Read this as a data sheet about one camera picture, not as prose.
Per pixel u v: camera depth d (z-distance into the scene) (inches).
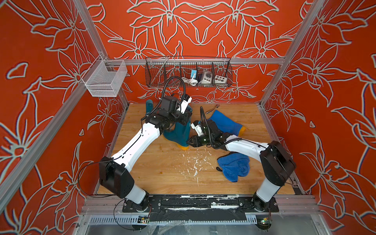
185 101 25.9
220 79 37.2
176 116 24.5
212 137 26.8
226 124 41.7
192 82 33.5
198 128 30.8
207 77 35.7
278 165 18.5
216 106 46.1
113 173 16.2
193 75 32.7
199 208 28.6
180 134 33.6
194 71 32.9
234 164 32.3
